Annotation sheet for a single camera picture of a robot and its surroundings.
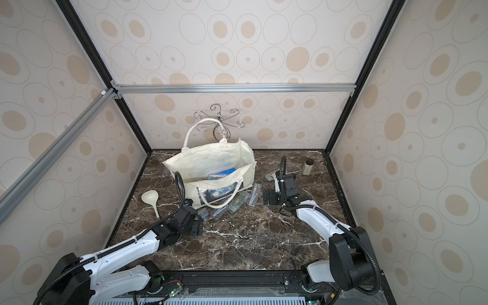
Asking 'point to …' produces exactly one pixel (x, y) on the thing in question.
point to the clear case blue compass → (255, 194)
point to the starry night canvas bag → (214, 174)
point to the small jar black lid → (307, 166)
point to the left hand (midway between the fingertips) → (200, 222)
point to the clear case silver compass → (218, 212)
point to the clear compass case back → (271, 176)
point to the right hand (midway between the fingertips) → (280, 193)
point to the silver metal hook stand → (218, 122)
